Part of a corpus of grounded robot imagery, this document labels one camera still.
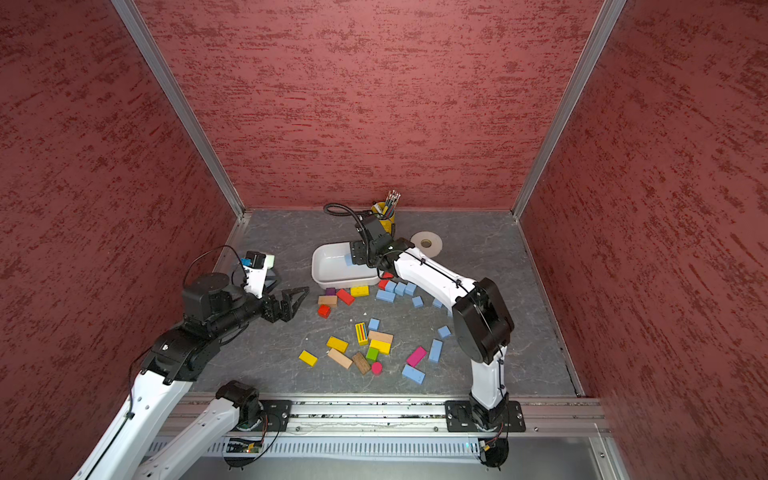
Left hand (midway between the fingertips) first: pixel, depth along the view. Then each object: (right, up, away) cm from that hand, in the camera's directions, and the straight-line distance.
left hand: (292, 291), depth 69 cm
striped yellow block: (+15, -16, +17) cm, 27 cm away
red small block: (+2, -11, +23) cm, 25 cm away
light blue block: (+26, -4, +27) cm, 38 cm away
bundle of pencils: (+23, +25, +34) cm, 48 cm away
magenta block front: (+31, -22, +16) cm, 41 cm away
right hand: (+15, +8, +21) cm, 27 cm away
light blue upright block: (+36, -21, +16) cm, 45 cm away
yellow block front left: (0, -22, +14) cm, 26 cm away
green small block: (+18, -21, +14) cm, 31 cm away
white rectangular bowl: (+2, +2, +35) cm, 35 cm away
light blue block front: (+30, -25, +12) cm, 41 cm away
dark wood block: (+15, -23, +13) cm, 30 cm away
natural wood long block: (+8, -22, +14) cm, 28 cm away
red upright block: (+20, -3, +29) cm, 35 cm away
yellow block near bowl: (+13, -5, +28) cm, 31 cm away
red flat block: (+8, -7, +26) cm, 28 cm away
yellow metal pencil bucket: (+19, +23, +39) cm, 49 cm away
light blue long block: (+21, -6, +28) cm, 35 cm away
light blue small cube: (+39, -16, +20) cm, 47 cm away
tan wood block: (+20, -17, +18) cm, 32 cm away
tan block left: (+4, -7, +24) cm, 26 cm away
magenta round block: (+19, -24, +12) cm, 33 cm away
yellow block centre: (+7, -19, +17) cm, 27 cm away
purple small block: (+3, -5, +26) cm, 27 cm away
